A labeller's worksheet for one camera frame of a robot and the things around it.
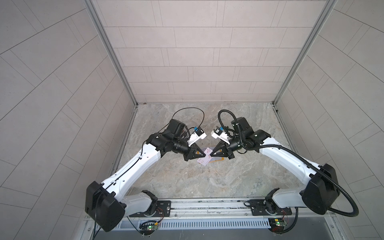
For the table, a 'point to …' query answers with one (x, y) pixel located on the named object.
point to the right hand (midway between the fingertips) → (213, 155)
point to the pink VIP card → (207, 158)
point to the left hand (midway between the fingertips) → (206, 155)
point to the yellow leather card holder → (214, 159)
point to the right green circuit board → (277, 224)
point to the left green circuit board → (147, 230)
